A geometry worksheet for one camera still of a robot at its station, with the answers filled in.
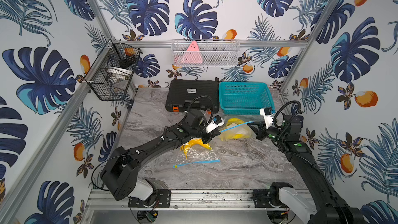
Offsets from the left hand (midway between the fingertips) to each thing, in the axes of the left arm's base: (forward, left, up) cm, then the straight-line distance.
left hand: (218, 129), depth 78 cm
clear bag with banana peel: (-5, +11, -18) cm, 21 cm away
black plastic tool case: (+37, +26, -14) cm, 47 cm away
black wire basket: (+21, +59, +12) cm, 64 cm away
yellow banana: (+1, -9, 0) cm, 9 cm away
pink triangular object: (+40, +16, +16) cm, 46 cm away
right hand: (+4, -16, +2) cm, 16 cm away
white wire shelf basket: (+43, +9, +16) cm, 47 cm away
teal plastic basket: (+40, -23, -19) cm, 50 cm away
